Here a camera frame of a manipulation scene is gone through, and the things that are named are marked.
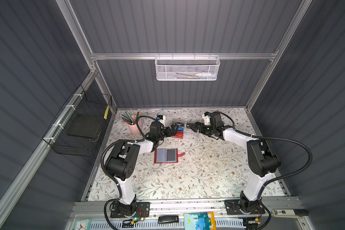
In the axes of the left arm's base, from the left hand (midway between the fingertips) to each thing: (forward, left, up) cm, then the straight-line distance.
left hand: (176, 127), depth 94 cm
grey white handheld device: (-48, -57, -6) cm, 75 cm away
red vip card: (+1, -3, -10) cm, 10 cm away
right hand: (0, -14, -1) cm, 14 cm away
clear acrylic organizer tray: (+3, -9, -12) cm, 15 cm away
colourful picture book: (-50, -11, -10) cm, 53 cm away
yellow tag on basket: (0, +41, +15) cm, 43 cm away
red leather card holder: (-15, +6, -10) cm, 19 cm away
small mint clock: (-51, +45, -10) cm, 69 cm away
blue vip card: (+4, -3, -6) cm, 8 cm away
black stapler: (-49, +4, -9) cm, 50 cm away
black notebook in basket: (-9, +49, +15) cm, 52 cm away
